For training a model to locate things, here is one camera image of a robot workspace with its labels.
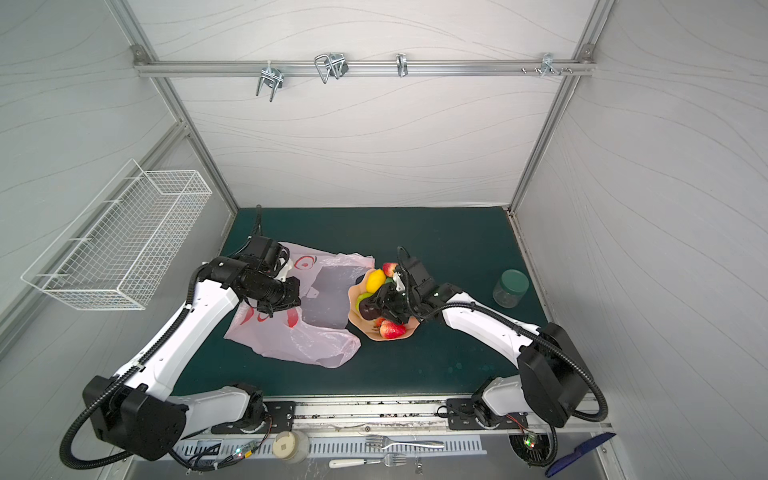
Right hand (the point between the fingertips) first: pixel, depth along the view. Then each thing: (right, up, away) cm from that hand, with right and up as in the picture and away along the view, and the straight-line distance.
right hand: (372, 299), depth 80 cm
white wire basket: (-59, +15, -11) cm, 62 cm away
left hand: (-18, +1, -3) cm, 18 cm away
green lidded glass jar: (+40, +2, +7) cm, 41 cm away
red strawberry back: (+4, +7, +10) cm, 13 cm away
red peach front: (+5, -9, 0) cm, 10 cm away
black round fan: (+40, -35, -8) cm, 54 cm away
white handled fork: (+5, -35, -11) cm, 37 cm away
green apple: (-4, -1, +9) cm, 10 cm away
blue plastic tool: (+49, -33, -11) cm, 60 cm away
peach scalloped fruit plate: (-1, -9, +5) cm, 11 cm away
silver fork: (+4, -32, -11) cm, 34 cm away
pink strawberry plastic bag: (-14, -7, -6) cm, 17 cm away
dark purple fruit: (-1, -3, -3) cm, 4 cm away
